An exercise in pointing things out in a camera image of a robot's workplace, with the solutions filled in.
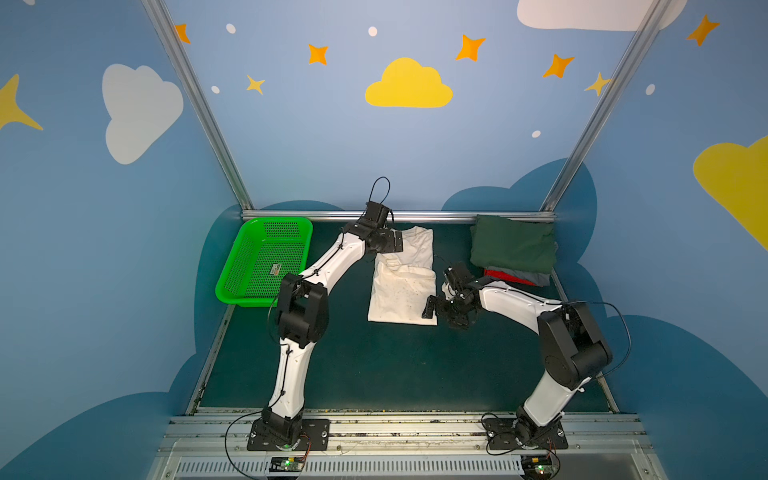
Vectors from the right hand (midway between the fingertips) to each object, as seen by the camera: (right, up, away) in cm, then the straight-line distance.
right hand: (436, 315), depth 92 cm
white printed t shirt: (-10, +9, +10) cm, 16 cm away
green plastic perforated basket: (-62, +21, +20) cm, 69 cm away
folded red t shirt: (+23, +13, +11) cm, 29 cm away
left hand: (-14, +23, +4) cm, 27 cm away
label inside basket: (-57, +14, +15) cm, 60 cm away
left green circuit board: (-40, -31, -22) cm, 55 cm away
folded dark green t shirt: (+34, +23, +14) cm, 43 cm away
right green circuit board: (+21, -32, -20) cm, 44 cm away
